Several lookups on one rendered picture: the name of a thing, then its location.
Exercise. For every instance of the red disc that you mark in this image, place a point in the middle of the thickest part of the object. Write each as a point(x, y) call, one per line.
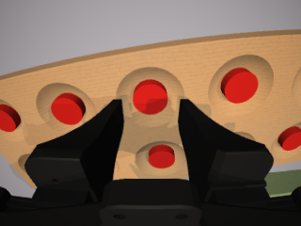
point(9, 118)
point(150, 97)
point(239, 85)
point(68, 108)
point(290, 139)
point(161, 156)

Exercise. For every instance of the tan tray with round pockets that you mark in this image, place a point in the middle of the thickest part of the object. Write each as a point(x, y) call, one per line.
point(189, 69)

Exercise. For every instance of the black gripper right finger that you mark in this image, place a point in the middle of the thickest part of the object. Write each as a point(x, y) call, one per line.
point(226, 167)

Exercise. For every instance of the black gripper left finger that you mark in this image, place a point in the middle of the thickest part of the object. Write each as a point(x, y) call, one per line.
point(74, 168)

